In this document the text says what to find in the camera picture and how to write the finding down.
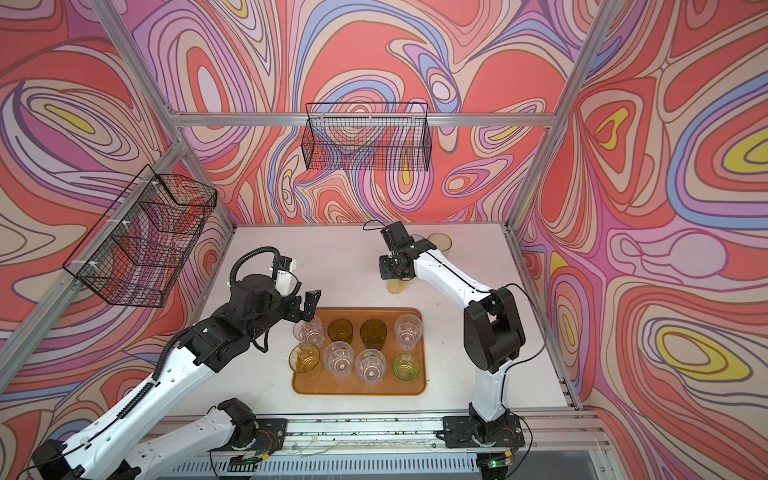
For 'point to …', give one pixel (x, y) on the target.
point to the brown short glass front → (340, 330)
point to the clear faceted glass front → (338, 358)
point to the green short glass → (406, 367)
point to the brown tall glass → (373, 333)
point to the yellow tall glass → (395, 286)
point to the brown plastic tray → (326, 384)
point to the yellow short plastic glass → (304, 357)
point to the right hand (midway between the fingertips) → (392, 275)
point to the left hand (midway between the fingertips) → (308, 286)
